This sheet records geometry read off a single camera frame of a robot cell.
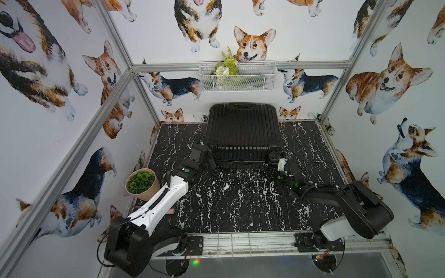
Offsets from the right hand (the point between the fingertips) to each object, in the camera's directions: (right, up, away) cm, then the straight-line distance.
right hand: (261, 167), depth 88 cm
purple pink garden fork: (-44, -20, -7) cm, 49 cm away
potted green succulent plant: (-57, -6, -7) cm, 58 cm away
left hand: (-22, +6, -5) cm, 24 cm away
